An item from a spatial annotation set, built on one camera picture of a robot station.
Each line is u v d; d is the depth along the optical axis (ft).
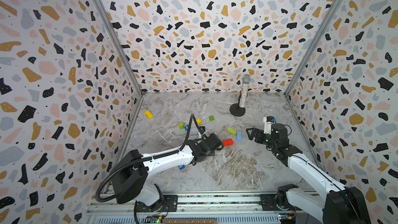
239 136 3.20
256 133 2.52
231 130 3.29
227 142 3.11
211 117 3.52
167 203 2.40
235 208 2.40
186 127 3.29
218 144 2.10
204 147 2.07
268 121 2.54
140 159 1.47
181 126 3.28
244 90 2.96
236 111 3.63
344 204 1.31
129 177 1.37
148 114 3.48
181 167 2.76
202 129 2.46
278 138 2.12
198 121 3.46
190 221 2.21
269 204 2.40
